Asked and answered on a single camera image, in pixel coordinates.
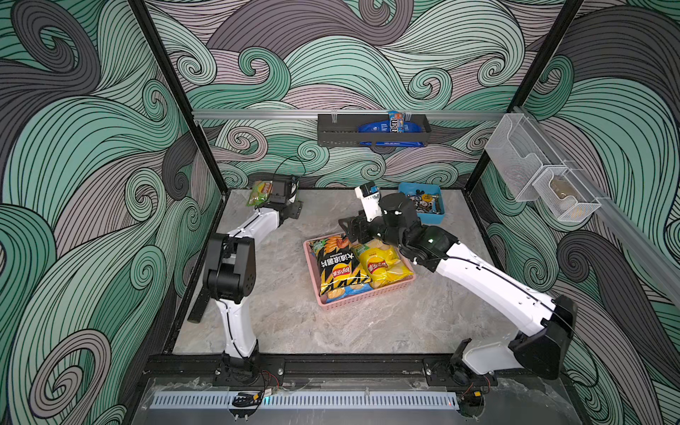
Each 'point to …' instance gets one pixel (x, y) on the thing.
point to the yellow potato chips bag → (383, 265)
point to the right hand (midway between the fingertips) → (353, 216)
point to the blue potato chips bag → (349, 291)
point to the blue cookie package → (384, 127)
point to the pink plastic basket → (338, 304)
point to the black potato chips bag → (339, 266)
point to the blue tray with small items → (429, 201)
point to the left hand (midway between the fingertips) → (287, 198)
